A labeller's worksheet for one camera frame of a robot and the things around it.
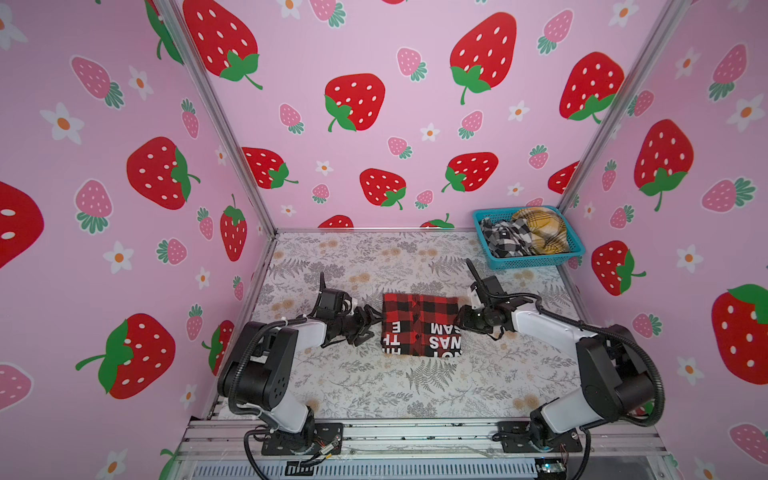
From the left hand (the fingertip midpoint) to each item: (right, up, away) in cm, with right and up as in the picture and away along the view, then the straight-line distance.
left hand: (381, 323), depth 90 cm
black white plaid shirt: (+45, +27, +16) cm, 56 cm away
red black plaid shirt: (+12, -1, -1) cm, 12 cm away
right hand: (+24, +1, +1) cm, 24 cm away
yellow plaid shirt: (+61, +30, +17) cm, 70 cm away
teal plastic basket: (+69, +23, +14) cm, 74 cm away
